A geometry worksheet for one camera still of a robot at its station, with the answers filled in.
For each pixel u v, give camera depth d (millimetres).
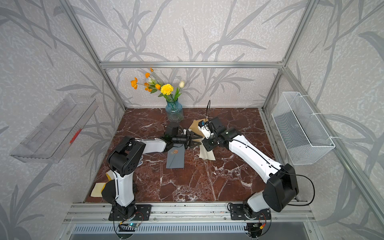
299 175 394
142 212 724
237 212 735
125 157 533
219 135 579
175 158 937
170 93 872
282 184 406
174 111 1046
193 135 848
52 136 669
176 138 825
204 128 709
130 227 717
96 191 793
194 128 1027
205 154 868
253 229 785
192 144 857
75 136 655
